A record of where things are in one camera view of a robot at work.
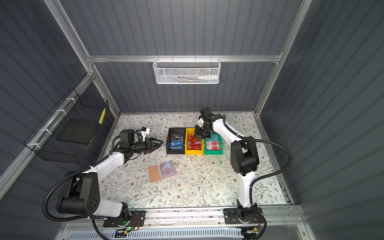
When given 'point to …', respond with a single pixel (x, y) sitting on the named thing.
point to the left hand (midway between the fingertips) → (163, 145)
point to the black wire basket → (69, 138)
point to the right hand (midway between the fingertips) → (196, 136)
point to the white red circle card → (167, 169)
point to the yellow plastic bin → (193, 146)
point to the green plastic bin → (213, 145)
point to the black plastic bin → (175, 141)
